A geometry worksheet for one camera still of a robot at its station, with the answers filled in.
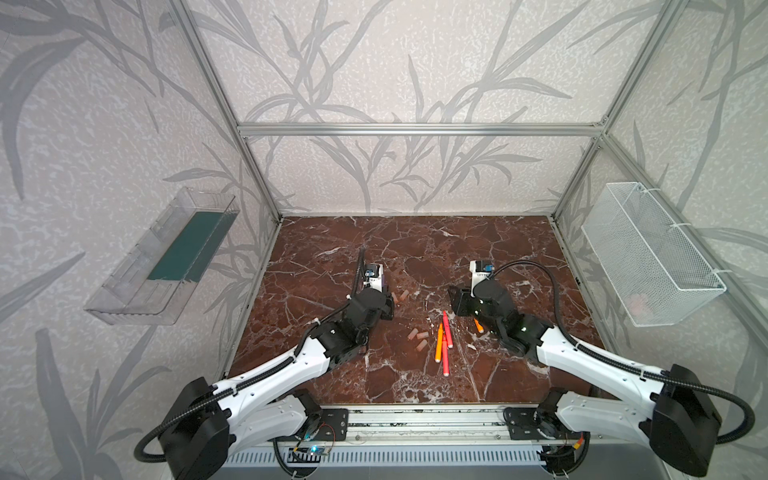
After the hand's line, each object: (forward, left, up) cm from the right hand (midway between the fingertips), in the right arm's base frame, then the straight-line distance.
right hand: (453, 279), depth 81 cm
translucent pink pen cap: (+3, +17, -16) cm, 23 cm away
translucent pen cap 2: (-9, +11, -17) cm, 22 cm away
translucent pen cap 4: (-12, +9, -17) cm, 22 cm away
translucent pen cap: (+4, +14, -16) cm, 22 cm away
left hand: (-1, +17, +1) cm, 17 cm away
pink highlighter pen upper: (-8, 0, -16) cm, 18 cm away
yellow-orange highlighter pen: (-12, +3, -16) cm, 21 cm away
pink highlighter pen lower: (-15, +2, -16) cm, 22 cm away
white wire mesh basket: (-9, -41, +16) cm, 45 cm away
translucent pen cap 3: (-9, +8, -17) cm, 21 cm away
